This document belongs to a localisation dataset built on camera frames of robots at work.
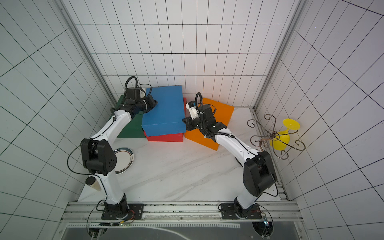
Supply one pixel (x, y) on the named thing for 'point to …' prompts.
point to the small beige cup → (92, 181)
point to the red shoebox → (170, 137)
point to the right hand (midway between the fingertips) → (185, 116)
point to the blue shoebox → (167, 117)
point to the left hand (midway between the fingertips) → (158, 103)
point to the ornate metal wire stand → (258, 140)
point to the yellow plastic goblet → (280, 141)
